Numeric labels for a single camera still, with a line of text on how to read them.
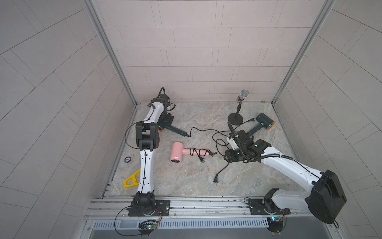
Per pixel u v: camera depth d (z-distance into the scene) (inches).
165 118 37.0
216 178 31.7
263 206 27.9
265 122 39.3
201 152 34.1
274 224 27.4
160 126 37.1
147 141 25.3
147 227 25.8
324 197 15.1
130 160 34.1
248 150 23.2
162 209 27.9
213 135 38.3
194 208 28.4
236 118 41.5
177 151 33.4
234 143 25.9
